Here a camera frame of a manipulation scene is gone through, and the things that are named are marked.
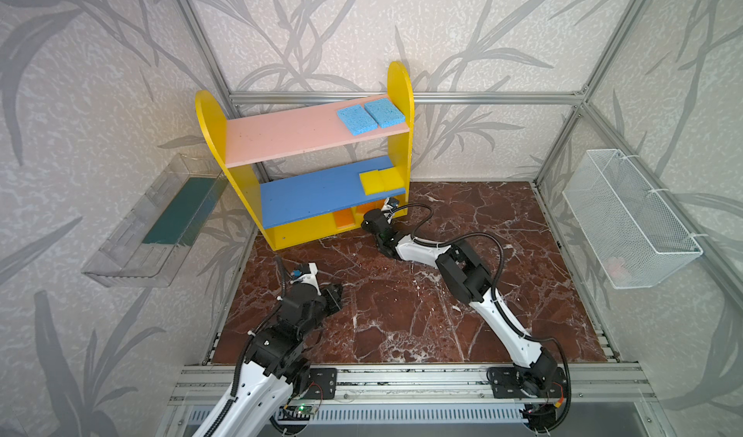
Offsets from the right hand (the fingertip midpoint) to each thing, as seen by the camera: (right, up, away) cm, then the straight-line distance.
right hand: (369, 205), depth 106 cm
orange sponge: (-1, -1, -7) cm, 7 cm away
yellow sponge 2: (+1, +8, -7) cm, 11 cm away
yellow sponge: (+8, +9, -6) cm, 14 cm away
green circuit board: (-16, -52, -35) cm, 64 cm away
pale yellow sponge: (-9, -5, -1) cm, 11 cm away
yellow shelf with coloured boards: (-21, +15, +13) cm, 29 cm away
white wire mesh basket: (+62, -7, -43) cm, 76 cm away
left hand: (-3, -20, -28) cm, 35 cm away
